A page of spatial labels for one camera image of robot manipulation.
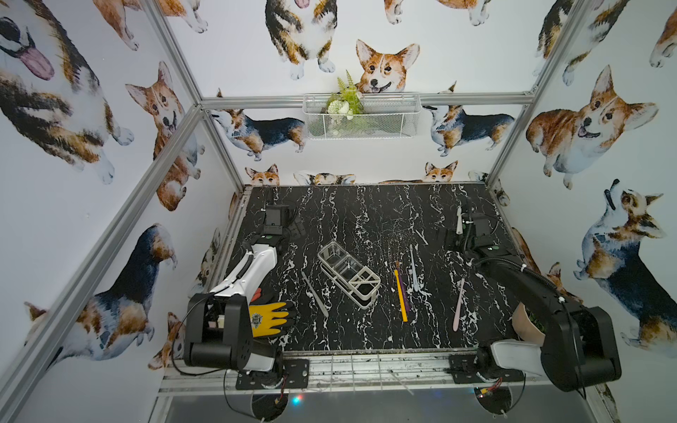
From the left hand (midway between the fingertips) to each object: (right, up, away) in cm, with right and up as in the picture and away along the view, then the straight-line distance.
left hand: (292, 221), depth 90 cm
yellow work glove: (-7, -29, -8) cm, 31 cm away
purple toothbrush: (+38, -23, -1) cm, 44 cm away
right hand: (+53, -3, -2) cm, 53 cm away
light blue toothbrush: (+43, -18, +5) cm, 46 cm away
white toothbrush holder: (+23, -21, -1) cm, 31 cm away
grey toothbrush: (+10, -26, -2) cm, 28 cm away
